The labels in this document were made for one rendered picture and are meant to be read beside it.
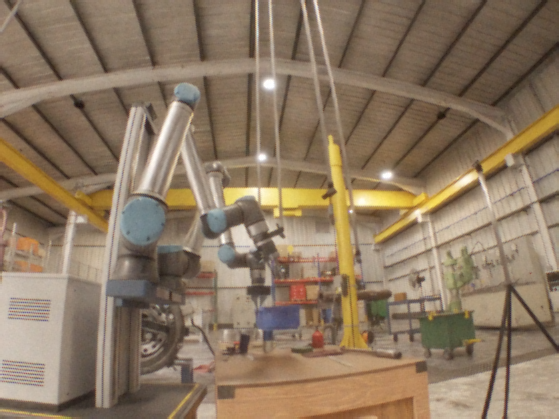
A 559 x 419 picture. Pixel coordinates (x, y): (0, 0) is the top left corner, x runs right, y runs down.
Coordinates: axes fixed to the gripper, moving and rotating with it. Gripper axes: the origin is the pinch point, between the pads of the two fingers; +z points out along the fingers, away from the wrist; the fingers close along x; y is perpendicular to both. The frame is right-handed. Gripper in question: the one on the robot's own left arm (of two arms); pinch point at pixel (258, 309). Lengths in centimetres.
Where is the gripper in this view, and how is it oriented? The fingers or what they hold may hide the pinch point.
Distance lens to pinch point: 162.2
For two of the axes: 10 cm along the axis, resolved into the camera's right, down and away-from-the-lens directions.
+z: 0.4, 9.5, -3.2
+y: -2.1, 3.2, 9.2
